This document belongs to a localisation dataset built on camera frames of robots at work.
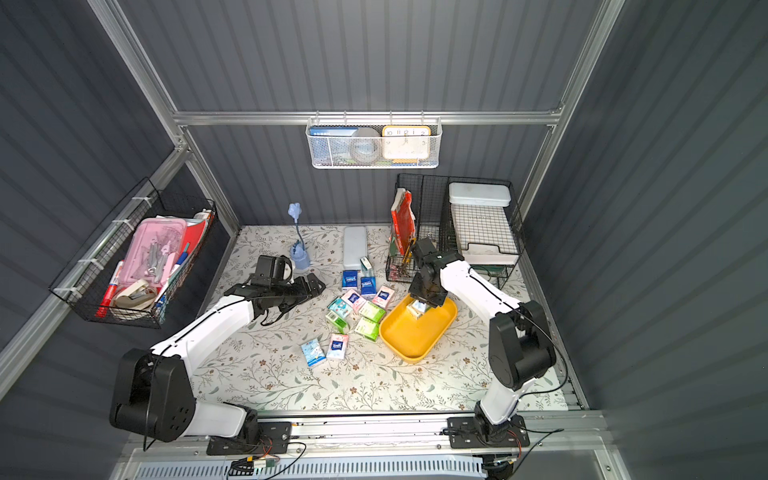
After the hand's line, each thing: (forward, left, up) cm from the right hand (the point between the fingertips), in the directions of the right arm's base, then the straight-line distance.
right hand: (425, 295), depth 89 cm
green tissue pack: (-2, +16, -7) cm, 18 cm away
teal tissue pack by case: (+15, +19, -3) cm, 24 cm away
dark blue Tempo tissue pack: (+11, +25, -7) cm, 28 cm away
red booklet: (+37, +6, -4) cm, 37 cm away
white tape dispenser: (-14, +65, +22) cm, 70 cm away
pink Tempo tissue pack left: (+3, +22, -7) cm, 24 cm away
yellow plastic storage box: (-10, +3, -8) cm, 14 cm away
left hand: (-1, +32, +3) cm, 33 cm away
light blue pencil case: (+27, +25, -8) cm, 37 cm away
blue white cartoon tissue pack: (-4, +2, -1) cm, 5 cm away
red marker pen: (-16, +71, +22) cm, 76 cm away
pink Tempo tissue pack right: (+4, +13, -7) cm, 15 cm away
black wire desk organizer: (+24, -17, +10) cm, 31 cm away
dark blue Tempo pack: (+8, +18, -7) cm, 21 cm away
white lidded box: (+32, -19, +12) cm, 39 cm away
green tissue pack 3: (-8, +17, -7) cm, 20 cm away
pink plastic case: (-1, +68, +22) cm, 72 cm away
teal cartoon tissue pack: (-1, +27, -7) cm, 27 cm away
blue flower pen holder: (+18, +42, -2) cm, 46 cm away
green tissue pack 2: (-6, +27, -5) cm, 28 cm away
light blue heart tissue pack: (-15, +33, -7) cm, 37 cm away
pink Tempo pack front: (-13, +26, -7) cm, 30 cm away
